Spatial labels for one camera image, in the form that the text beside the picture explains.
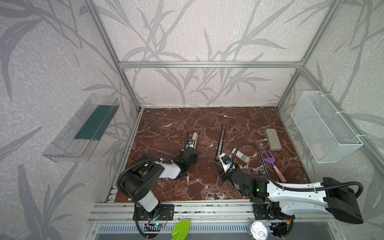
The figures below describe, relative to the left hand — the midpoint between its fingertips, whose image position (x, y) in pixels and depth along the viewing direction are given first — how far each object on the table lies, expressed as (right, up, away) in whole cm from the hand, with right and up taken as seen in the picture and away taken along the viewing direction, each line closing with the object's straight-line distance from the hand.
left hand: (194, 146), depth 95 cm
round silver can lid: (+29, -32, -30) cm, 52 cm away
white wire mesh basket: (+59, +10, -31) cm, 67 cm away
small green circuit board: (-16, -33, -24) cm, 44 cm away
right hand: (+13, -2, -18) cm, 22 cm away
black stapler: (+17, +1, +4) cm, 18 cm away
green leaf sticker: (-5, -35, -25) cm, 44 cm away
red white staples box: (+31, -7, -2) cm, 32 cm away
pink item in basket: (+62, +2, -22) cm, 66 cm away
